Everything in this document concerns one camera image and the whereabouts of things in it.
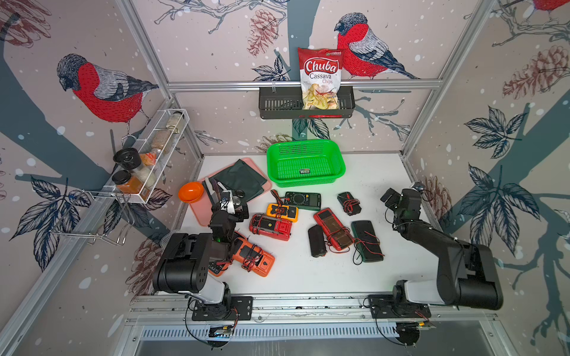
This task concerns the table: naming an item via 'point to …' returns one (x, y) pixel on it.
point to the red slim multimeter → (336, 233)
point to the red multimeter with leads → (280, 229)
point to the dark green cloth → (240, 179)
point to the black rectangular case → (318, 242)
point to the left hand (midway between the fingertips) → (236, 194)
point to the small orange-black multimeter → (217, 269)
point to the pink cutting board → (202, 207)
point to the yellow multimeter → (286, 213)
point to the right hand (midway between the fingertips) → (395, 192)
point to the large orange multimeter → (251, 256)
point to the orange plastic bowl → (191, 192)
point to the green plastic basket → (303, 162)
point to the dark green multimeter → (303, 200)
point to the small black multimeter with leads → (350, 205)
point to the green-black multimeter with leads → (369, 245)
